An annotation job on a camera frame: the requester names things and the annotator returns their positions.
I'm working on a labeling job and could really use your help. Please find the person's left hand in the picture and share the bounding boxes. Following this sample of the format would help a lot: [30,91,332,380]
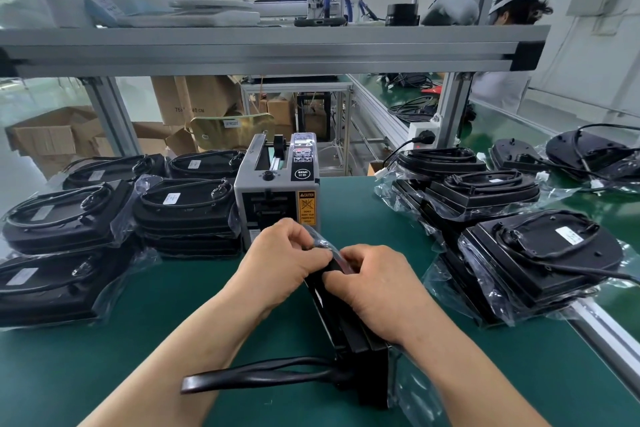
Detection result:
[225,218,334,319]

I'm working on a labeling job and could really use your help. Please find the black cup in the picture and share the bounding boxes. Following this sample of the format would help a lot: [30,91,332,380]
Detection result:
[386,3,421,27]

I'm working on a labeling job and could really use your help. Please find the white flat scale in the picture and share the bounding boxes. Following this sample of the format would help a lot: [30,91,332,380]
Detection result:
[125,0,261,27]

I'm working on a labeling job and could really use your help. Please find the bundle of black cables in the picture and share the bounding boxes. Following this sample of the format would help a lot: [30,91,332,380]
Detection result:
[390,96,439,123]

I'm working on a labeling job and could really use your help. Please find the black phone on shelf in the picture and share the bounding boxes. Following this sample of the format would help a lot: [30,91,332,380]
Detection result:
[294,16,348,27]

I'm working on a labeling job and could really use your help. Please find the aluminium table edge rail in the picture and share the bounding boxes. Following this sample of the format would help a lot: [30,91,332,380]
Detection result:
[575,300,640,398]

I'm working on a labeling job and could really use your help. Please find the person's right hand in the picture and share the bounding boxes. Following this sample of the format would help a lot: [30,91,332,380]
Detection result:
[322,244,454,349]

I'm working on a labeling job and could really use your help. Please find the person's left forearm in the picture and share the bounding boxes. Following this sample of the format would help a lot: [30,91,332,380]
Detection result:
[80,286,273,427]

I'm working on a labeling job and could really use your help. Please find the group of bagged black lamps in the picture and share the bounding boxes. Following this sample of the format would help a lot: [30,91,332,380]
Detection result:
[375,146,640,329]

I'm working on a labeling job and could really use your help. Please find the white power socket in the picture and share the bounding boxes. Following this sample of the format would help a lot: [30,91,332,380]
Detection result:
[410,126,438,149]

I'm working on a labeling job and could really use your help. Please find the grey tape dispenser machine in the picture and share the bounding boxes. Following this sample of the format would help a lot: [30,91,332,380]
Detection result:
[233,133,319,253]

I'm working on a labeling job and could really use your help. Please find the grey metal shelf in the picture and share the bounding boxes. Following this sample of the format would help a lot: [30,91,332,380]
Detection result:
[0,24,551,79]

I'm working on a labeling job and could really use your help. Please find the grey barcode scanner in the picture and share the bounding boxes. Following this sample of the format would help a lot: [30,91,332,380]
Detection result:
[422,0,480,27]

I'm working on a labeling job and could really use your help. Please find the white handset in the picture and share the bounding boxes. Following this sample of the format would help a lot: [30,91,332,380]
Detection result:
[85,0,129,25]

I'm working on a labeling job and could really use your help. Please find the unbagged black lamps with cables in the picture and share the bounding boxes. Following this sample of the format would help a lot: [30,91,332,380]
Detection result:
[487,123,640,189]

